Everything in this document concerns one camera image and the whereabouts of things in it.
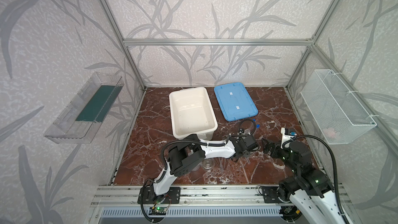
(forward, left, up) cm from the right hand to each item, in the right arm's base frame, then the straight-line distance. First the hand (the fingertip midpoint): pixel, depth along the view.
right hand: (269, 135), depth 76 cm
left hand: (0, +8, -15) cm, 17 cm away
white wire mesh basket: (0, -23, +18) cm, 29 cm away
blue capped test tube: (+21, 0, -19) cm, 28 cm away
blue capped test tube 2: (+15, -1, -17) cm, 23 cm away
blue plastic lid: (+35, +11, -17) cm, 40 cm away
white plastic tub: (+24, +42, -16) cm, 51 cm away
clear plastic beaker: (-11, +37, -16) cm, 42 cm away
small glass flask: (-10, +31, -11) cm, 35 cm away
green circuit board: (-30, +55, -18) cm, 65 cm away
